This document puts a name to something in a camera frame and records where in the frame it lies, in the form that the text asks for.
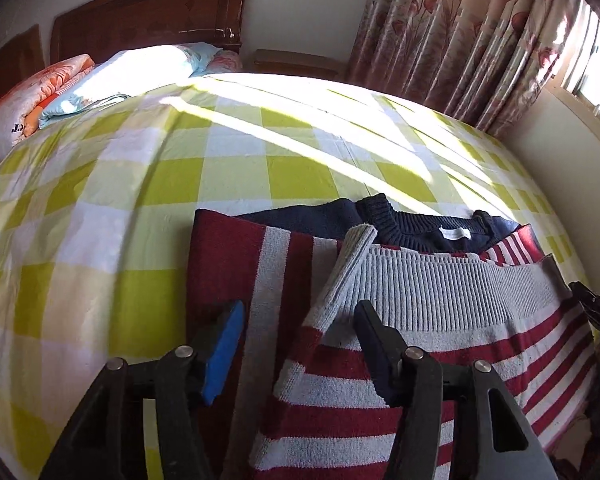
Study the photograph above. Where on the large wooden headboard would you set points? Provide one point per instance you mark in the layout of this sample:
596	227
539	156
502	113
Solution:
155	10

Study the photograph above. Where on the red grey striped knit sweater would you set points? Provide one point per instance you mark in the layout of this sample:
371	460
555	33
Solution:
330	410

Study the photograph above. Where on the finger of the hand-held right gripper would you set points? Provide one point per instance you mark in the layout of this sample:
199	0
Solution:
587	302

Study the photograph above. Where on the pink floral curtain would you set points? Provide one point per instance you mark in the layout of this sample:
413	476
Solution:
455	35

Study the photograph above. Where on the wooden nightstand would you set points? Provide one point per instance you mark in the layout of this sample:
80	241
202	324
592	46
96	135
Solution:
300	62

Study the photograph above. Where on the yellow white checked bed sheet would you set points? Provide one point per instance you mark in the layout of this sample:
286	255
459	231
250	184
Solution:
130	210

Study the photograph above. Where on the small wooden headboard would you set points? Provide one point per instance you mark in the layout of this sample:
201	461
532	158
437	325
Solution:
10	70

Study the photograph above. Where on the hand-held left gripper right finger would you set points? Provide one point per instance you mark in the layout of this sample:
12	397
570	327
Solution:
375	355

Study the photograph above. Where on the orange floral folded quilt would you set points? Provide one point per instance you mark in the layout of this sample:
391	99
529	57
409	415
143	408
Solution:
15	110

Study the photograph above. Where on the light blue white pillow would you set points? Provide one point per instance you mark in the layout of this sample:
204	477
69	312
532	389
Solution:
130	70

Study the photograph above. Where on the pink floral pillow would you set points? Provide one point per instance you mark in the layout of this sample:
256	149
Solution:
225	62

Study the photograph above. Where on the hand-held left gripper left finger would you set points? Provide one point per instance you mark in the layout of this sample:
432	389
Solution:
225	355

